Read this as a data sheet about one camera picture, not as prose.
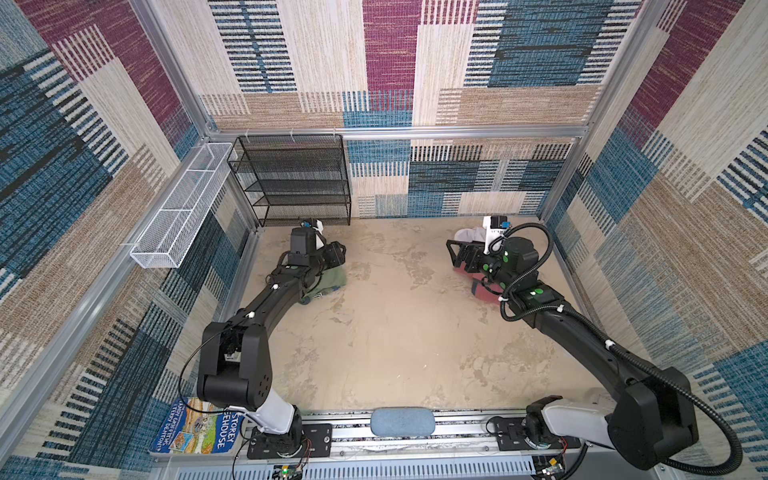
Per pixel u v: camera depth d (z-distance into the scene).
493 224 0.70
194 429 0.73
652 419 0.40
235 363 0.45
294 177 1.08
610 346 0.46
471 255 0.70
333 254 0.80
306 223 0.80
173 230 0.73
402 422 0.73
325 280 1.00
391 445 0.73
